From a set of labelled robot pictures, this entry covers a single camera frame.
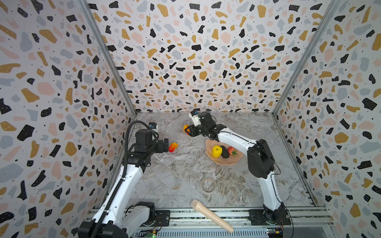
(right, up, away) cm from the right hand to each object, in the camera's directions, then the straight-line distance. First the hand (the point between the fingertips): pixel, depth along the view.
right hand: (185, 125), depth 90 cm
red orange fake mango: (-9, -14, +7) cm, 18 cm away
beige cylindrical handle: (+7, -40, -16) cm, 43 cm away
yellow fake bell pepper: (+20, -16, +2) cm, 25 cm away
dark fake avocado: (+25, -18, +4) cm, 31 cm away
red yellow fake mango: (0, -1, 0) cm, 1 cm away
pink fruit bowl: (+15, -12, +9) cm, 22 cm away
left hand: (-13, -6, -12) cm, 19 cm away
